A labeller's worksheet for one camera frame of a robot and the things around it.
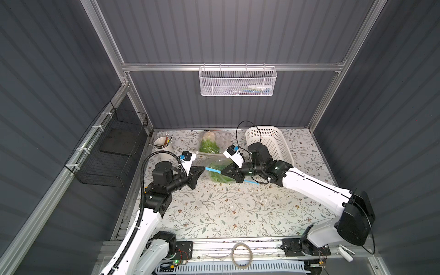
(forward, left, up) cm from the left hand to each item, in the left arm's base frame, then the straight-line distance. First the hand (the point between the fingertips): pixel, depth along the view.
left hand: (204, 169), depth 71 cm
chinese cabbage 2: (+27, 0, -17) cm, 32 cm away
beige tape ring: (-27, -20, -23) cm, 41 cm away
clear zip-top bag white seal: (+37, -9, -22) cm, 44 cm away
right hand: (0, -9, -1) cm, 9 cm away
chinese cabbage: (-1, -7, -5) cm, 8 cm away
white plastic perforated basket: (+40, -42, -23) cm, 62 cm away
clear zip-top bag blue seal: (+15, -7, -13) cm, 21 cm away
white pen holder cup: (+29, +29, -17) cm, 44 cm away
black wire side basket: (+5, +43, +3) cm, 43 cm away
